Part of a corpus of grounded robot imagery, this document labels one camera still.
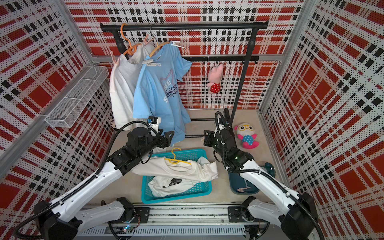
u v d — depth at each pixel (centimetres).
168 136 65
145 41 70
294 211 38
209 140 65
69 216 40
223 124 66
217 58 88
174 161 82
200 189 82
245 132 99
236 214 72
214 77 92
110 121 104
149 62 57
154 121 61
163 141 64
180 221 73
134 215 72
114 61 56
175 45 73
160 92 70
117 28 57
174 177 76
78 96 77
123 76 60
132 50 64
